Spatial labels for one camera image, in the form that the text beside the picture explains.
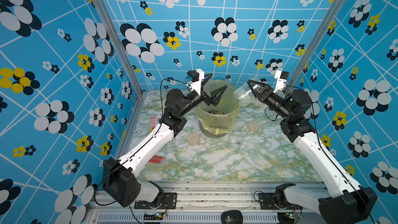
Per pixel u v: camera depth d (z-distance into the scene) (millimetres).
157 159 866
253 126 997
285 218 695
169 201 736
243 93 615
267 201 726
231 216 680
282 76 576
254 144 938
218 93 560
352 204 365
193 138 964
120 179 389
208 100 577
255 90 579
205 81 642
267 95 567
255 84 614
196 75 506
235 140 938
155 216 707
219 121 737
